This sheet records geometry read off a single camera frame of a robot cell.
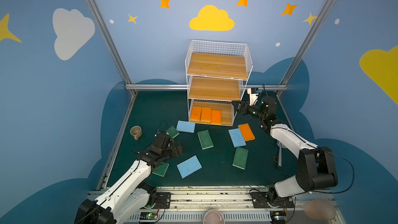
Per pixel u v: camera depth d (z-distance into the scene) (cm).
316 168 44
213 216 70
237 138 96
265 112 67
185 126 101
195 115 104
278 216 72
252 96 77
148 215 71
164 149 65
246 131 98
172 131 98
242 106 77
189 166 84
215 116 105
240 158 88
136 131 96
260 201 74
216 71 75
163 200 75
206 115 105
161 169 85
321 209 72
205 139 94
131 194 59
